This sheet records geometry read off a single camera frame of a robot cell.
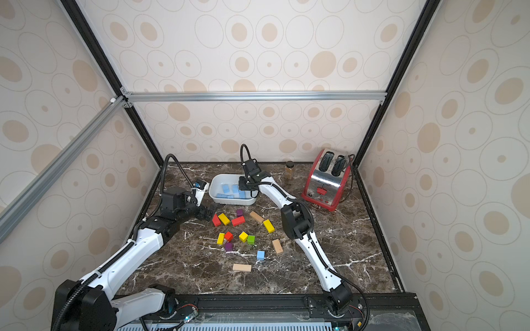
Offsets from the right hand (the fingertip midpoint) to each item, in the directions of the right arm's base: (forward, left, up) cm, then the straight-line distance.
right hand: (251, 182), depth 108 cm
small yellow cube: (-31, 0, -1) cm, 31 cm away
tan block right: (-34, -15, -2) cm, 37 cm away
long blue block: (-8, +14, -1) cm, 17 cm away
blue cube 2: (-38, -8, -1) cm, 39 cm away
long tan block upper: (-20, -5, -3) cm, 21 cm away
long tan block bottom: (-43, -2, -2) cm, 43 cm away
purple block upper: (-18, +4, -2) cm, 18 cm away
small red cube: (-31, +6, -1) cm, 31 cm away
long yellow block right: (-24, -11, -3) cm, 27 cm away
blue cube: (-3, +9, -3) cm, 10 cm away
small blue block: (-3, +14, -3) cm, 14 cm away
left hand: (-23, +11, +17) cm, 30 cm away
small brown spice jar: (+7, -19, +5) cm, 21 cm away
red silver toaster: (-8, -36, +13) cm, 39 cm away
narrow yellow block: (-33, +10, -2) cm, 34 cm away
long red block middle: (-22, +4, -3) cm, 22 cm away
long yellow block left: (-21, +11, -2) cm, 24 cm away
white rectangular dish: (-4, +17, +3) cm, 18 cm away
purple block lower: (-35, +6, -2) cm, 36 cm away
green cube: (-32, -4, -1) cm, 32 cm away
